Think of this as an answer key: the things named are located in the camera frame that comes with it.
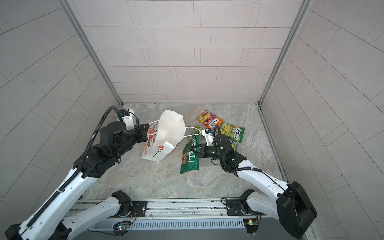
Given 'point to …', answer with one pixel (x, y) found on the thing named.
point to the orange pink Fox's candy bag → (209, 120)
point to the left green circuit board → (122, 225)
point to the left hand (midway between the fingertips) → (153, 123)
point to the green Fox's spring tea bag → (236, 133)
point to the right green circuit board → (252, 225)
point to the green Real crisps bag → (190, 161)
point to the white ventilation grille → (213, 224)
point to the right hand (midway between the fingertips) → (191, 151)
